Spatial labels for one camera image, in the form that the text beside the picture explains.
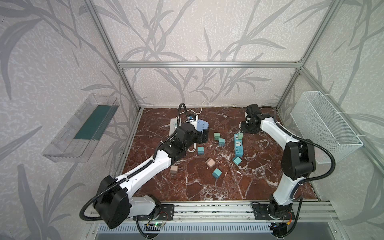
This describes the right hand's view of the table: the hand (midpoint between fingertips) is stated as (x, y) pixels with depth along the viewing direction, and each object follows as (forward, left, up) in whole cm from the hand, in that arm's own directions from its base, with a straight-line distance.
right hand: (244, 125), depth 95 cm
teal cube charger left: (-13, +28, -9) cm, 33 cm away
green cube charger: (-5, +2, -5) cm, 7 cm away
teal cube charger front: (-28, +19, -9) cm, 35 cm away
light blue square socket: (+7, +27, -9) cm, 30 cm away
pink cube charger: (-21, +22, -9) cm, 32 cm away
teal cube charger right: (-20, +6, -9) cm, 23 cm away
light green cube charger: (-2, +17, -10) cm, 20 cm away
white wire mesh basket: (-15, -26, +23) cm, 38 cm away
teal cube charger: (-7, +14, -10) cm, 19 cm away
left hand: (-10, +26, +14) cm, 32 cm away
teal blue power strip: (-10, +4, -9) cm, 14 cm away
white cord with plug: (-10, +32, -11) cm, 36 cm away
